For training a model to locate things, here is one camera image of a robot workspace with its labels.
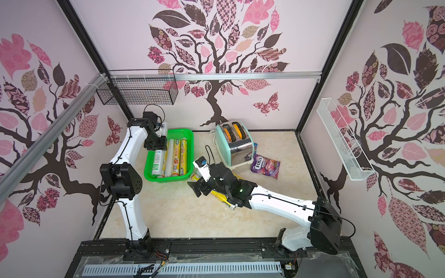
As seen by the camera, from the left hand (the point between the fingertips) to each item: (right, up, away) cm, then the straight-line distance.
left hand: (159, 150), depth 90 cm
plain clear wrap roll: (+2, -5, +11) cm, 12 cm away
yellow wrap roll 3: (+35, -24, -5) cm, 43 cm away
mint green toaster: (+41, +4, 0) cm, 41 cm away
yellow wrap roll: (+7, -8, +8) cm, 13 cm away
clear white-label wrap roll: (+2, -6, -6) cm, 9 cm away
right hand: (+24, -11, -19) cm, 32 cm away
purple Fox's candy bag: (+60, -9, +8) cm, 61 cm away
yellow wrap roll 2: (+10, -4, +13) cm, 17 cm away
